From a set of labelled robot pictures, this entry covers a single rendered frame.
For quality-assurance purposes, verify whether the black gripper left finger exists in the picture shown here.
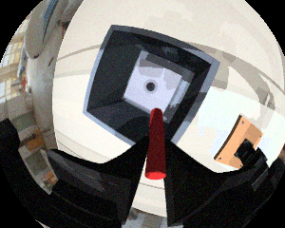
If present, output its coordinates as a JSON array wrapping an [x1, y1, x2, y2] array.
[[47, 136, 150, 225]]

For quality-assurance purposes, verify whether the dark red peg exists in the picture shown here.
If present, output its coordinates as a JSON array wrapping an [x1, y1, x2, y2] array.
[[145, 108, 166, 180]]

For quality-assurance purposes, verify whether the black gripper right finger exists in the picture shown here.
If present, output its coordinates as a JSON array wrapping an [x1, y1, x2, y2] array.
[[164, 138, 257, 227]]

